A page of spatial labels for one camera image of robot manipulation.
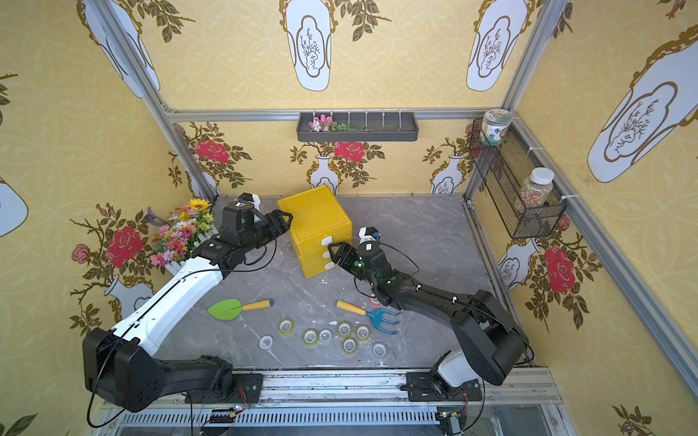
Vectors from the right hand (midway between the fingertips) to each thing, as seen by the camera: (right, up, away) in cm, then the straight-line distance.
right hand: (339, 245), depth 84 cm
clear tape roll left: (-22, -29, -2) cm, 37 cm away
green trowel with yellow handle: (-36, -22, +5) cm, 43 cm away
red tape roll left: (+11, -19, +5) cm, 22 cm away
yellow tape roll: (-16, -26, 0) cm, 30 cm away
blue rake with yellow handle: (+11, -23, +3) cm, 26 cm away
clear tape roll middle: (-4, -28, -1) cm, 28 cm away
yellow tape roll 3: (+1, -26, -1) cm, 26 cm away
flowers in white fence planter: (-52, +4, +3) cm, 52 cm away
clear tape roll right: (+12, -31, -4) cm, 33 cm away
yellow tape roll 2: (-9, -28, -2) cm, 29 cm away
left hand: (-19, +8, -3) cm, 21 cm away
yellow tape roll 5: (+3, -30, -4) cm, 30 cm away
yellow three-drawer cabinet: (-7, +8, +1) cm, 10 cm away
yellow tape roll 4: (+7, -27, -1) cm, 28 cm away
